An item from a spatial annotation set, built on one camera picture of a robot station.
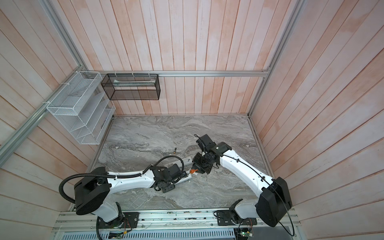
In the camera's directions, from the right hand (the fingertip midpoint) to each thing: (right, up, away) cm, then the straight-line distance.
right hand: (191, 168), depth 77 cm
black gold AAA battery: (-11, +6, +21) cm, 25 cm away
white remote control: (-1, -7, +8) cm, 10 cm away
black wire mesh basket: (-42, +51, +27) cm, 72 cm away
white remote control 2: (-3, 0, +13) cm, 14 cm away
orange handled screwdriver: (+1, -1, 0) cm, 2 cm away
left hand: (-14, -11, +7) cm, 19 cm away
